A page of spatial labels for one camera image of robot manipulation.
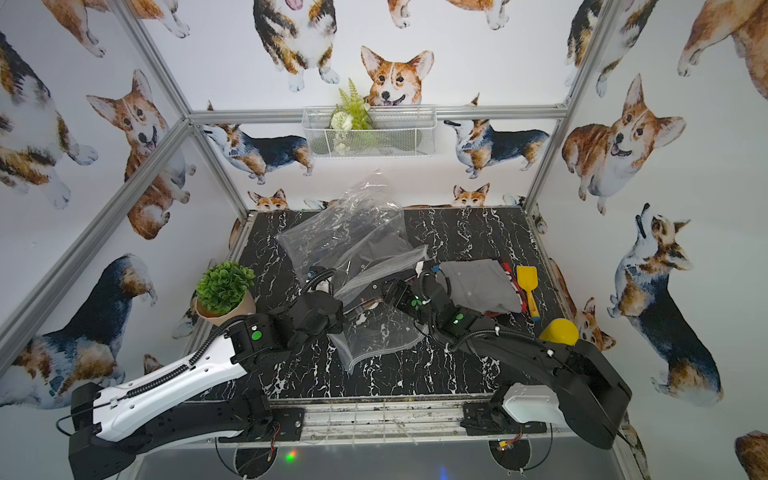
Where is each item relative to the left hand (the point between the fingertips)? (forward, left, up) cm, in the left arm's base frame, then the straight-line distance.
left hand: (346, 301), depth 73 cm
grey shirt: (+13, -38, -15) cm, 43 cm away
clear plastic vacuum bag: (+22, 0, -7) cm, 23 cm away
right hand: (+5, -9, -4) cm, 11 cm away
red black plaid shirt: (+12, -51, -18) cm, 56 cm away
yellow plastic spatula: (+17, -55, -20) cm, 61 cm away
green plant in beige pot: (+7, +35, -7) cm, 36 cm away
